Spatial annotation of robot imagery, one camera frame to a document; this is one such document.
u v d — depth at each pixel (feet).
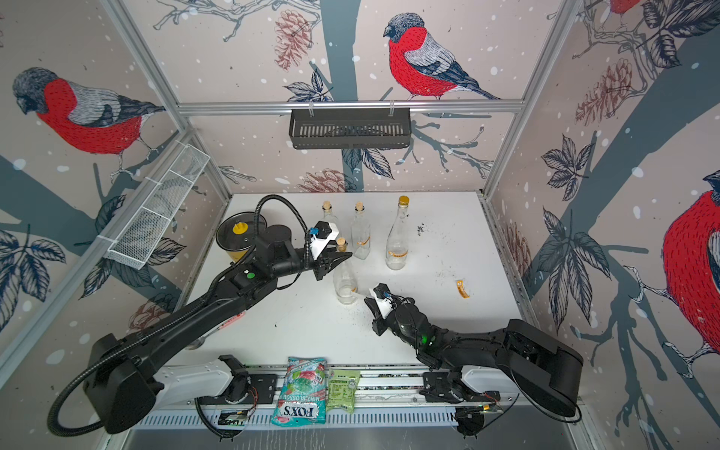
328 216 2.81
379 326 2.35
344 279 2.56
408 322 2.04
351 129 3.47
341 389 2.39
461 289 3.03
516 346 1.56
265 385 2.40
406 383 2.50
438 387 2.40
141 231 2.67
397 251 2.98
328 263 2.10
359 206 2.68
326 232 1.94
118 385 1.23
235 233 3.03
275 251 1.85
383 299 2.27
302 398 2.29
